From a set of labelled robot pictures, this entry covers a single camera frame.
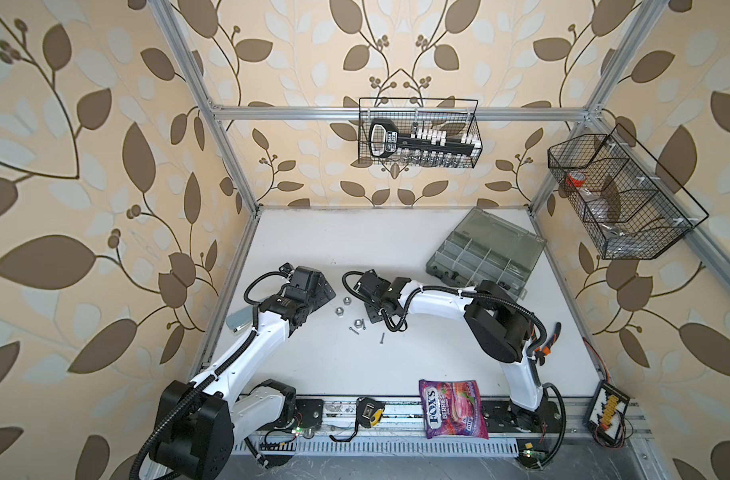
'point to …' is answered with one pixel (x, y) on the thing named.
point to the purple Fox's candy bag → (453, 409)
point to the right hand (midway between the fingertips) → (378, 311)
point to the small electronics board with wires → (607, 415)
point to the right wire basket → (631, 206)
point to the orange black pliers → (545, 350)
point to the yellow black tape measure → (368, 414)
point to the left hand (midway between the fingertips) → (320, 292)
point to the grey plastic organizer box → (484, 248)
